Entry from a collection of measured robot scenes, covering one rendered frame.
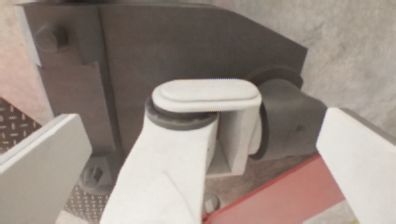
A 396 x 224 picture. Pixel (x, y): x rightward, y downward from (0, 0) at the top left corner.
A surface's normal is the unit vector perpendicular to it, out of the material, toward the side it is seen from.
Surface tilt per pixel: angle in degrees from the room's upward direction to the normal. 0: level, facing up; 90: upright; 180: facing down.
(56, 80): 0
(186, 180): 90
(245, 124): 0
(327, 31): 0
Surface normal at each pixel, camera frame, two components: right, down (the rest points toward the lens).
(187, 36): 0.17, 0.52
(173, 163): 0.05, -0.85
